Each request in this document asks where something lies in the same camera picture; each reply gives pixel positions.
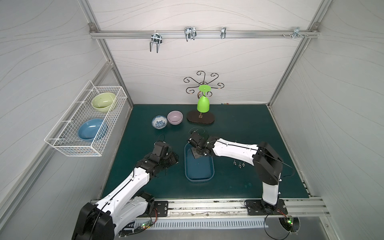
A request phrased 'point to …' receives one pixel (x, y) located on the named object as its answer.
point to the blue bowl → (91, 129)
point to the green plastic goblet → (203, 103)
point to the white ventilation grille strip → (192, 224)
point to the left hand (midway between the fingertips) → (177, 157)
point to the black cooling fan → (290, 223)
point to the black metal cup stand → (195, 116)
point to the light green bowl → (103, 102)
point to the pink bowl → (175, 117)
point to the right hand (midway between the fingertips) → (196, 148)
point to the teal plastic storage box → (201, 169)
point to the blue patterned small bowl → (159, 122)
